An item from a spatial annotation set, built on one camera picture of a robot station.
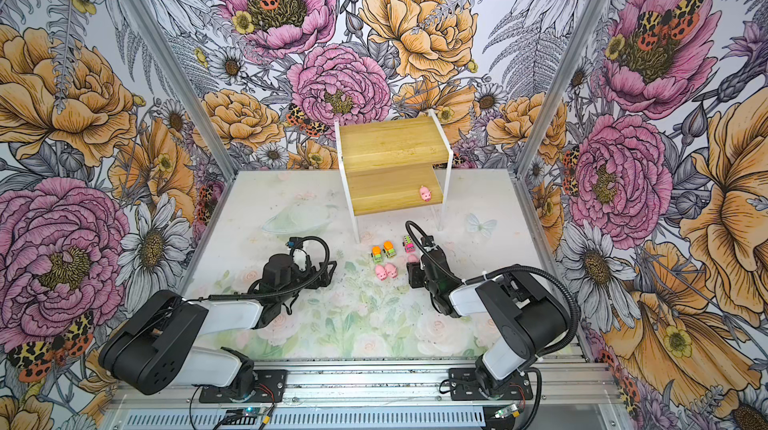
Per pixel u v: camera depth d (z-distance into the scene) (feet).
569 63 2.95
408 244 3.23
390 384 2.50
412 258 3.16
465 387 2.40
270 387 2.41
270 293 2.29
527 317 1.53
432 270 2.41
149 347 1.43
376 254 3.16
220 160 3.91
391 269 3.06
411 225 2.50
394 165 2.55
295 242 2.63
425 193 2.99
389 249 3.17
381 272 3.02
